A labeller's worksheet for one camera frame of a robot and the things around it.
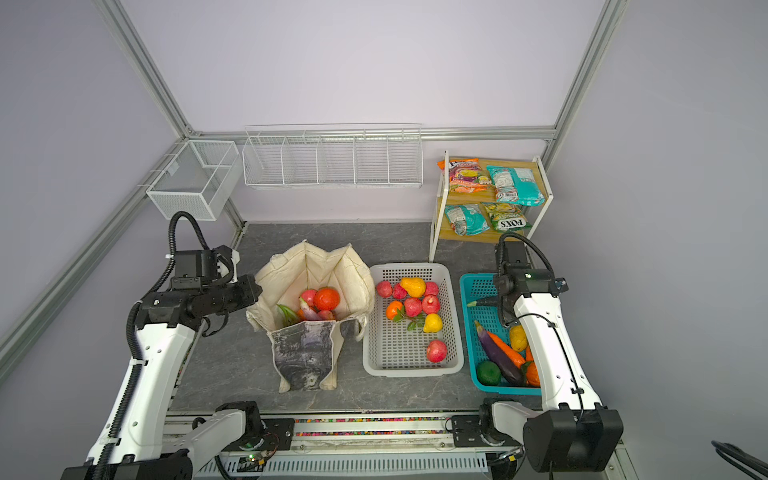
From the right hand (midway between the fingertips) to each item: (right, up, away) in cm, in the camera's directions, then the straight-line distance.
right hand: (511, 294), depth 77 cm
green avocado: (-6, -21, +2) cm, 22 cm away
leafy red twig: (-23, -10, +14) cm, 29 cm away
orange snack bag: (-10, +33, +6) cm, 35 cm away
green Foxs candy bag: (+6, +22, +20) cm, 31 cm away
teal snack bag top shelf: (+2, +29, +4) cm, 29 cm away
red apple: (-57, -3, +15) cm, 59 cm away
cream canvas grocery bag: (-51, -13, -5) cm, 53 cm away
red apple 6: (-19, -17, +6) cm, 26 cm away
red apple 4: (-25, -6, +14) cm, 29 cm away
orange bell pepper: (+6, -22, +1) cm, 22 cm away
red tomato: (-51, -3, +12) cm, 53 cm away
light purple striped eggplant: (-54, -6, +6) cm, 55 cm away
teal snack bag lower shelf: (-7, +22, +20) cm, 30 cm away
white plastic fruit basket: (-14, -12, +8) cm, 20 cm away
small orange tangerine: (-31, -7, +13) cm, 35 cm away
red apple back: (-29, -2, +17) cm, 34 cm away
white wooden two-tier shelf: (-6, +26, +7) cm, 27 cm away
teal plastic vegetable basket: (-5, 0, +17) cm, 18 cm away
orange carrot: (+2, -17, +8) cm, 19 cm away
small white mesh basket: (-95, +34, +20) cm, 103 cm away
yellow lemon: (-19, -10, +12) cm, 25 cm away
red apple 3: (-34, -1, +17) cm, 38 cm away
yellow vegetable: (+5, -14, +8) cm, 17 cm away
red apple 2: (-50, -7, +10) cm, 52 cm away
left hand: (-63, +1, -4) cm, 63 cm away
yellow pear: (-24, 0, +16) cm, 29 cm away
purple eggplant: (+1, -21, +3) cm, 21 cm away
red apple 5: (-19, -5, +15) cm, 25 cm away
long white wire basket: (-51, +43, +23) cm, 71 cm away
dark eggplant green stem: (-2, -5, +18) cm, 18 cm away
